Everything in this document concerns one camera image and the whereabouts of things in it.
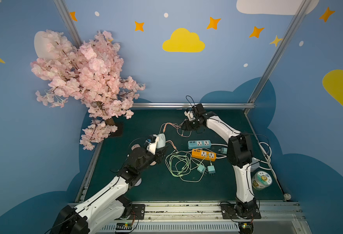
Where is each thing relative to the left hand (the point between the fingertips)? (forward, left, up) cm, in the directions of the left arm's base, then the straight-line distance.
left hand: (165, 143), depth 77 cm
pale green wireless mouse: (-3, +2, +5) cm, 6 cm away
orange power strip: (+3, -24, -18) cm, 31 cm away
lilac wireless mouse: (-15, +15, -20) cm, 29 cm away
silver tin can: (-4, -54, -16) cm, 56 cm away
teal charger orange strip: (-6, -28, -19) cm, 35 cm away
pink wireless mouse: (+10, +22, -22) cm, 33 cm away
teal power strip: (+11, -22, -18) cm, 31 cm away
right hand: (+21, -13, -11) cm, 27 cm away
